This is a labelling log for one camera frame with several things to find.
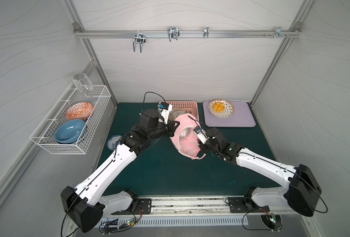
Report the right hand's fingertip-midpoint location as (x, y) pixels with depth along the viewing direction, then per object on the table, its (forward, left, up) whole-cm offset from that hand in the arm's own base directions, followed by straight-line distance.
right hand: (201, 135), depth 83 cm
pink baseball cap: (-1, +9, -3) cm, 9 cm away
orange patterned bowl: (0, +61, +19) cm, 64 cm away
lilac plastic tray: (+29, -35, -16) cm, 48 cm away
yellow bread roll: (+36, -17, -13) cm, 42 cm away
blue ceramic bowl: (-13, +59, +20) cm, 64 cm away
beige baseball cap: (+29, +16, -12) cm, 35 cm away
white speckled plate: (+33, -24, -16) cm, 44 cm away
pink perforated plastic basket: (+35, +6, -12) cm, 38 cm away
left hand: (-4, +12, +16) cm, 20 cm away
